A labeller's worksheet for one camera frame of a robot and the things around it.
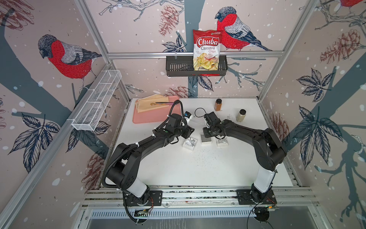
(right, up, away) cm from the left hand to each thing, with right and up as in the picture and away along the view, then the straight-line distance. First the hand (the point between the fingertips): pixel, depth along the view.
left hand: (193, 125), depth 87 cm
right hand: (+9, -5, +8) cm, 13 cm away
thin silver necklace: (+1, +1, +21) cm, 21 cm away
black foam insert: (+7, -10, +6) cm, 13 cm away
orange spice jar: (+20, +14, +20) cm, 31 cm away
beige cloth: (-41, +14, +31) cm, 54 cm away
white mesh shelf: (-55, +6, -16) cm, 58 cm away
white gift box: (-2, -12, +3) cm, 13 cm away
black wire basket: (-7, +43, +20) cm, 48 cm away
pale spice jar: (+35, +5, +13) cm, 38 cm away
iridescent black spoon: (-26, +15, +28) cm, 41 cm away
